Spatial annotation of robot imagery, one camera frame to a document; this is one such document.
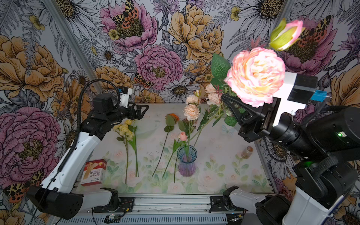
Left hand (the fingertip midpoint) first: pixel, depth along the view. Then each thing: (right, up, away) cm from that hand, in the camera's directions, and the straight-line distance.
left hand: (141, 109), depth 72 cm
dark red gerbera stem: (+21, -10, +33) cm, 40 cm away
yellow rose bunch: (-17, -14, +23) cm, 32 cm away
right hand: (+29, +1, -40) cm, 50 cm away
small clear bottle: (+60, -25, +14) cm, 67 cm away
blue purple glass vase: (+24, -34, +13) cm, 43 cm away
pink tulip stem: (+22, -13, -7) cm, 26 cm away
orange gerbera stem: (+12, -6, +33) cm, 36 cm away
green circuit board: (-15, -56, +1) cm, 58 cm away
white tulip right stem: (+16, -24, +22) cm, 36 cm away
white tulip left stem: (-12, -22, +24) cm, 35 cm away
